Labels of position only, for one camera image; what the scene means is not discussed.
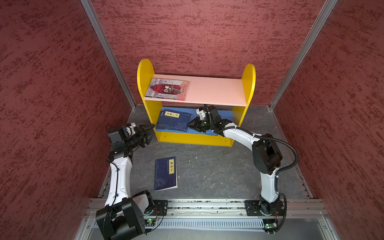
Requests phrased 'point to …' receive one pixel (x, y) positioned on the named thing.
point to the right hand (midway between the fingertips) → (187, 127)
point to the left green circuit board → (149, 222)
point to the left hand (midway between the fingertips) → (156, 130)
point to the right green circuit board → (270, 224)
